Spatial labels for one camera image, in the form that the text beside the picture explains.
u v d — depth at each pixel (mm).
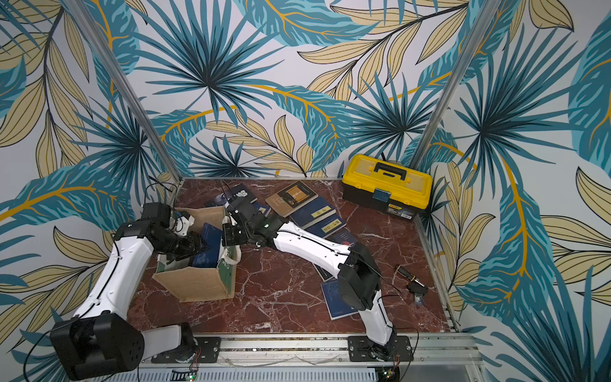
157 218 614
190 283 714
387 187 963
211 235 832
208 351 738
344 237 985
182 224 702
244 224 595
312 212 1042
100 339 385
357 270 472
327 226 1025
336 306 821
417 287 860
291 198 1101
